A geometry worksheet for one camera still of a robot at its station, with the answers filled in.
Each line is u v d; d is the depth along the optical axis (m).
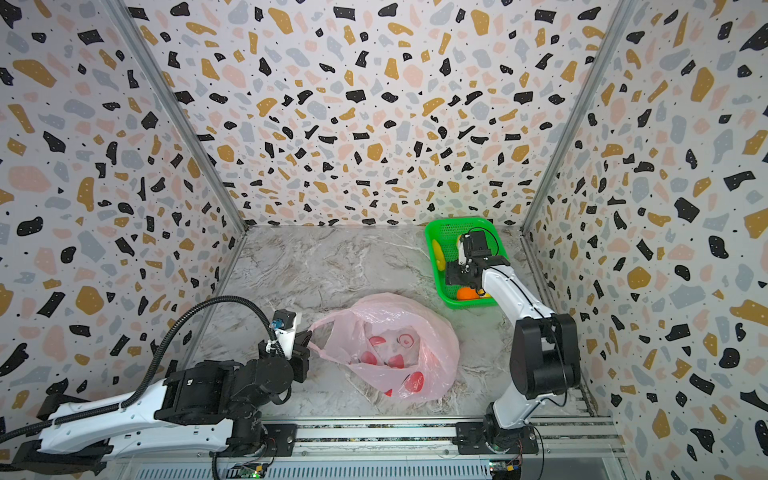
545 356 0.46
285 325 0.54
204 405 0.44
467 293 0.96
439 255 1.10
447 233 1.21
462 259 0.83
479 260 0.66
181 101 0.86
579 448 0.75
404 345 0.90
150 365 0.42
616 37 0.74
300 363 0.55
